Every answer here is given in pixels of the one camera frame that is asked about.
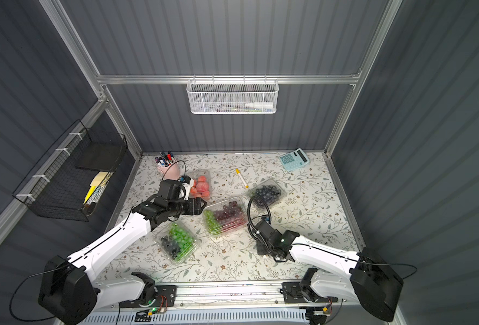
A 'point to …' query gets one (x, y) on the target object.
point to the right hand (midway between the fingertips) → (263, 244)
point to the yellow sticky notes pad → (95, 183)
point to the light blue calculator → (294, 160)
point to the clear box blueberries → (270, 191)
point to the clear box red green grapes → (224, 217)
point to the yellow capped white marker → (238, 172)
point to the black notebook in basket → (100, 156)
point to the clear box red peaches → (201, 185)
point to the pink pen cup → (172, 172)
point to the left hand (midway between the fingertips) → (201, 204)
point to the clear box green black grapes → (176, 242)
